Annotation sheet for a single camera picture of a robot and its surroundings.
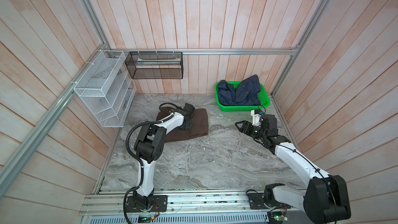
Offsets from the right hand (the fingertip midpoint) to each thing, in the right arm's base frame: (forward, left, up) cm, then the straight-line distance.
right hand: (238, 124), depth 85 cm
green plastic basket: (+25, -24, -8) cm, 35 cm away
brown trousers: (+10, +23, -11) cm, 27 cm away
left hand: (+4, +34, -12) cm, 37 cm away
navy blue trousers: (+33, -12, -7) cm, 35 cm away
